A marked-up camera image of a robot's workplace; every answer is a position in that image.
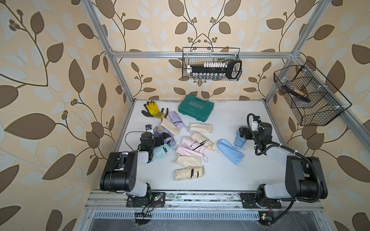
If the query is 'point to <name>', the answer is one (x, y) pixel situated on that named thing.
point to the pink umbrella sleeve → (184, 151)
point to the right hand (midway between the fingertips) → (247, 128)
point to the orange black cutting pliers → (166, 112)
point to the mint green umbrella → (160, 151)
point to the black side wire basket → (314, 101)
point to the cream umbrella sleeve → (187, 160)
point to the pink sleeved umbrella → (193, 145)
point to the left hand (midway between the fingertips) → (152, 134)
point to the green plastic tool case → (198, 108)
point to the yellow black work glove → (152, 110)
